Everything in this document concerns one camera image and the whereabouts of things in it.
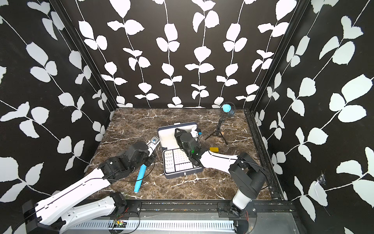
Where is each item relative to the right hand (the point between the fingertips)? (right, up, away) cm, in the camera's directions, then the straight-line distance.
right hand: (172, 128), depth 82 cm
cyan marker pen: (-18, -28, 0) cm, 33 cm away
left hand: (-9, -9, -7) cm, 14 cm away
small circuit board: (-24, -48, -10) cm, 54 cm away
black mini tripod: (+30, -4, +15) cm, 33 cm away
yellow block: (+27, -15, +14) cm, 34 cm away
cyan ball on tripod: (+33, +11, +4) cm, 35 cm away
